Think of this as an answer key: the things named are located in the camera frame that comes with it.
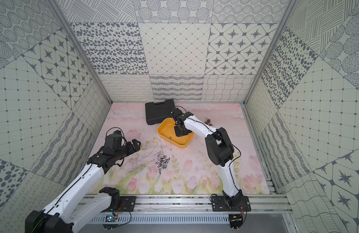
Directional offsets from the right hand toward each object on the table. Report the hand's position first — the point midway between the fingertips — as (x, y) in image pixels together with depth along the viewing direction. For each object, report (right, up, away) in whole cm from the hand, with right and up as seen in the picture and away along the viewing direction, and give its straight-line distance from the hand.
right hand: (184, 134), depth 96 cm
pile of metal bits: (-14, -16, -7) cm, 23 cm away
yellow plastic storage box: (-13, +1, +8) cm, 16 cm away
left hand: (-29, -4, -13) cm, 32 cm away
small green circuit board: (-37, -40, -24) cm, 59 cm away
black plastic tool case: (-22, +15, +16) cm, 31 cm away
